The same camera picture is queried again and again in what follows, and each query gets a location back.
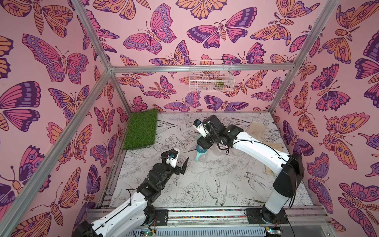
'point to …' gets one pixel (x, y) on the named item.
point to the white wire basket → (211, 75)
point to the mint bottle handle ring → (198, 155)
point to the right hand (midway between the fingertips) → (202, 137)
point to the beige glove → (277, 146)
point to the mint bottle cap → (200, 149)
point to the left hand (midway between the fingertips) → (180, 152)
